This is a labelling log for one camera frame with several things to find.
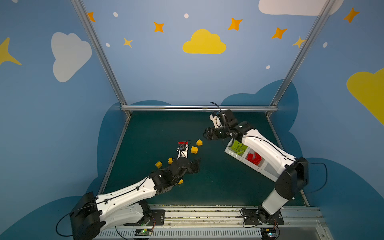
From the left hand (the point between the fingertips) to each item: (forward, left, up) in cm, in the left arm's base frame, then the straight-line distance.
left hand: (195, 158), depth 77 cm
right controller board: (-30, -36, -18) cm, 50 cm away
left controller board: (-31, +25, -17) cm, 43 cm away
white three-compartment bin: (+14, -30, -15) cm, 37 cm away
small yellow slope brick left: (+3, +22, -14) cm, 27 cm away
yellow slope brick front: (-7, +8, -15) cm, 19 cm away
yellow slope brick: (+20, -3, -15) cm, 26 cm away
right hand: (+14, -8, +5) cm, 17 cm away
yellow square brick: (+15, 0, -15) cm, 21 cm away
